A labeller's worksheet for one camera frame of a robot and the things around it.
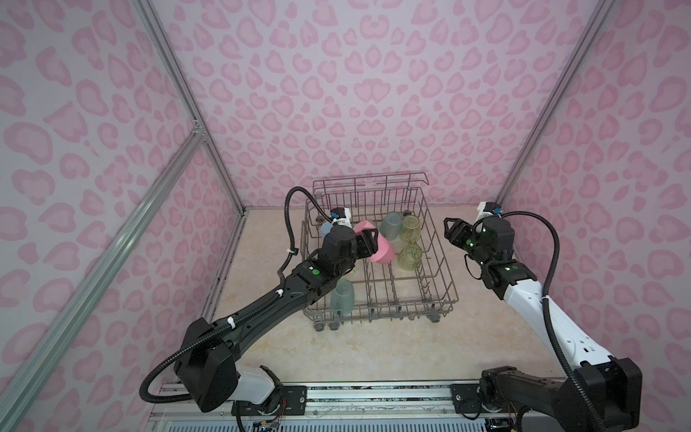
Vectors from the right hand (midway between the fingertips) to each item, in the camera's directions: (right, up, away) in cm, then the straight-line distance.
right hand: (451, 220), depth 78 cm
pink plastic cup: (-20, -9, -3) cm, 22 cm away
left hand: (-23, -3, -3) cm, 23 cm away
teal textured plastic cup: (-32, -23, +2) cm, 39 cm away
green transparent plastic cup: (-8, -2, +20) cm, 21 cm away
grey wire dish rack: (-9, -20, +18) cm, 28 cm away
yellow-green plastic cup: (-10, -12, +12) cm, 20 cm away
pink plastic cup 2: (-26, -2, -4) cm, 26 cm away
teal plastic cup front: (-15, -2, +19) cm, 25 cm away
